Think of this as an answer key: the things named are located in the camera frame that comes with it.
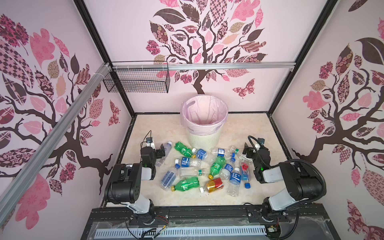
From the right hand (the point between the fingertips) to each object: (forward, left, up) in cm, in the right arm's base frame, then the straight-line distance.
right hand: (254, 142), depth 92 cm
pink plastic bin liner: (+19, +31, +6) cm, 37 cm away
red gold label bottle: (-25, +28, -4) cm, 38 cm away
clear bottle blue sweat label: (-7, +33, -3) cm, 34 cm away
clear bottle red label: (-16, +8, -4) cm, 19 cm away
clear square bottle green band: (-16, +43, -6) cm, 46 cm away
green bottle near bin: (-3, +44, -3) cm, 44 cm away
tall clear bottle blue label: (-25, +16, -9) cm, 31 cm away
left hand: (0, +63, -3) cm, 63 cm away
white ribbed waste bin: (-2, +30, +4) cm, 30 cm away
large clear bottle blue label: (-21, +53, -3) cm, 57 cm away
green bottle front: (-24, +41, -3) cm, 47 cm away
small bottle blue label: (-18, +20, -5) cm, 27 cm away
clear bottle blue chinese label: (-10, +41, -6) cm, 43 cm away
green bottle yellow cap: (-12, +24, -4) cm, 27 cm away
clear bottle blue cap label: (-3, +24, -6) cm, 25 cm away
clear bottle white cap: (-10, +59, -3) cm, 60 cm away
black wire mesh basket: (+35, +74, +26) cm, 86 cm away
